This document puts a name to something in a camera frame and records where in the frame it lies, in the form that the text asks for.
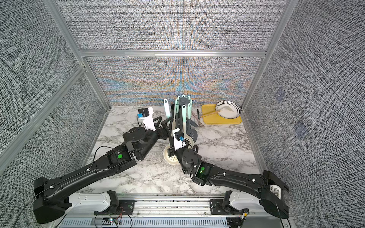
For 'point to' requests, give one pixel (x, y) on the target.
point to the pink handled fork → (199, 123)
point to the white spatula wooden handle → (224, 109)
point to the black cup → (172, 106)
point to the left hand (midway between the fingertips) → (171, 117)
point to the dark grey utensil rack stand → (180, 115)
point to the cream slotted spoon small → (171, 160)
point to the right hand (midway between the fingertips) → (170, 131)
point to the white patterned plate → (232, 105)
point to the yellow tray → (215, 118)
